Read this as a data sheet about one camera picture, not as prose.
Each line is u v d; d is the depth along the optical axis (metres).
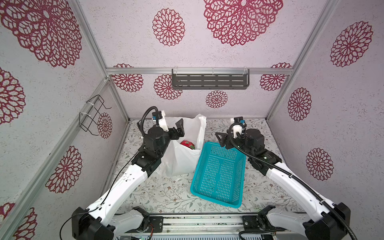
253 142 0.54
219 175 0.90
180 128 0.63
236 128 0.64
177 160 0.78
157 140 0.50
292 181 0.46
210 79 0.94
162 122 0.59
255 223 0.73
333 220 0.38
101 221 0.38
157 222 0.74
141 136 0.50
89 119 0.75
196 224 0.75
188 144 0.94
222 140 0.67
